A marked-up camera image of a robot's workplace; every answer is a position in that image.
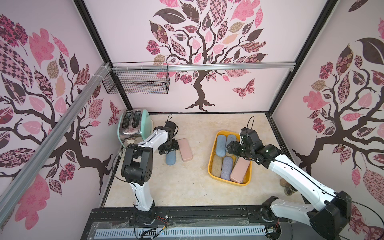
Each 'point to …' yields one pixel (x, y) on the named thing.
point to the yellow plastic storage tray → (247, 180)
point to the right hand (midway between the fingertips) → (230, 146)
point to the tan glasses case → (216, 166)
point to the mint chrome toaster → (134, 124)
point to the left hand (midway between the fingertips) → (170, 152)
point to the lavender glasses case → (226, 168)
